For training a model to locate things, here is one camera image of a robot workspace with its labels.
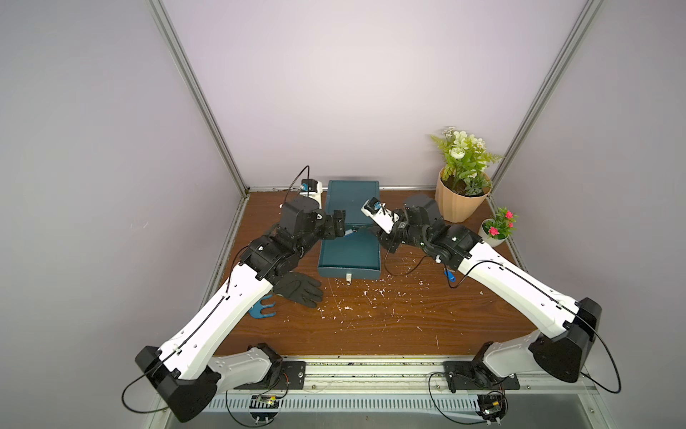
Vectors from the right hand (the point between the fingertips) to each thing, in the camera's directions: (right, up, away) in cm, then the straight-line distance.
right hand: (374, 215), depth 72 cm
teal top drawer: (-5, -13, +12) cm, 19 cm away
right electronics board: (+32, -52, -2) cm, 61 cm away
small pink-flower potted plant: (+44, -6, +20) cm, 49 cm away
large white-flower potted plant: (+37, +12, +29) cm, 48 cm away
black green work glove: (-24, -26, +18) cm, 40 cm away
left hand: (-11, +1, -3) cm, 11 cm away
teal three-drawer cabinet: (-6, +6, +18) cm, 20 cm away
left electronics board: (-31, -54, 0) cm, 62 cm away
